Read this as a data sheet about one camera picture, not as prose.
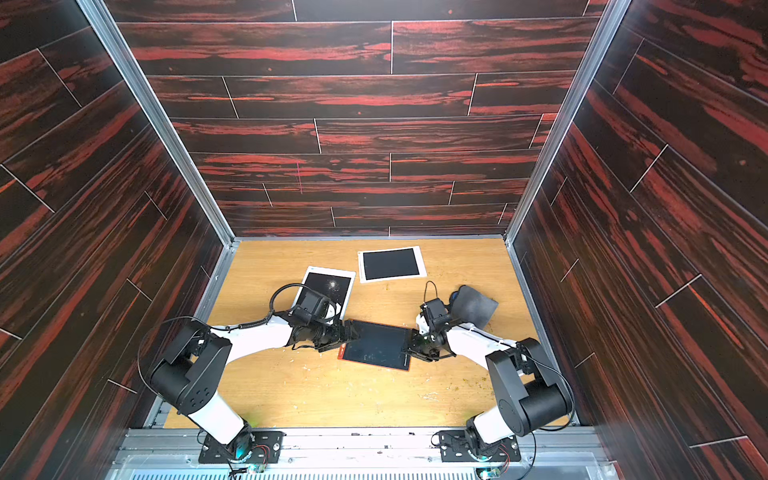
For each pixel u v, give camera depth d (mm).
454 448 733
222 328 526
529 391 436
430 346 768
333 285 1048
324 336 784
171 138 885
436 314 736
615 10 654
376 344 908
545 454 730
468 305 931
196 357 515
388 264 1122
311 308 734
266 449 726
